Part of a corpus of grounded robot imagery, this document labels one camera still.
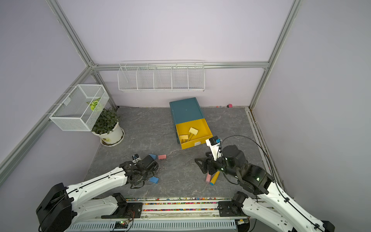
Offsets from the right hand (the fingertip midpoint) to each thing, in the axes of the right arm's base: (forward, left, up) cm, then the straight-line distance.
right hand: (200, 156), depth 66 cm
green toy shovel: (-3, -9, -23) cm, 25 cm away
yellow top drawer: (+20, -3, -11) cm, 23 cm away
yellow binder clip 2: (+16, +8, -9) cm, 20 cm away
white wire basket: (+29, +68, +1) cm, 74 cm away
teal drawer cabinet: (+33, +8, -4) cm, 34 cm away
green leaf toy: (+30, +60, +5) cm, 67 cm away
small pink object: (+60, -30, -27) cm, 72 cm away
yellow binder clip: (+20, +3, -9) cm, 22 cm away
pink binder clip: (+12, +23, -25) cm, 36 cm away
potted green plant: (+23, +55, -10) cm, 61 cm away
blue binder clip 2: (-3, +26, -24) cm, 36 cm away
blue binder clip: (+13, +30, -27) cm, 42 cm away
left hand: (-1, +29, -22) cm, 37 cm away
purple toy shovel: (-3, -5, -23) cm, 23 cm away
